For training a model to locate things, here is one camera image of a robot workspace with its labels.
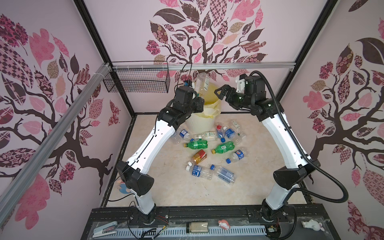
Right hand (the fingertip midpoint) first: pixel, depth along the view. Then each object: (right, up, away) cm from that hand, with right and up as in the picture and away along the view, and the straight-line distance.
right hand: (220, 92), depth 68 cm
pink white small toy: (+1, -61, -2) cm, 61 cm away
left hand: (-9, -4, +4) cm, 11 cm away
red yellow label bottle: (-9, -35, +21) cm, 42 cm away
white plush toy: (+44, -63, +1) cm, 77 cm away
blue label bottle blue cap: (-22, -23, +35) cm, 47 cm away
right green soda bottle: (+9, -29, +27) cm, 40 cm away
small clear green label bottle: (+18, -16, +38) cm, 45 cm away
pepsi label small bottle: (+15, -34, +22) cm, 43 cm away
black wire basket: (-49, +17, +26) cm, 58 cm away
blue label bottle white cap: (-10, -42, +15) cm, 46 cm away
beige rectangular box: (-10, -63, -1) cm, 64 cm away
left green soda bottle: (-11, -28, +27) cm, 40 cm away
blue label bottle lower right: (+5, -44, +15) cm, 47 cm away
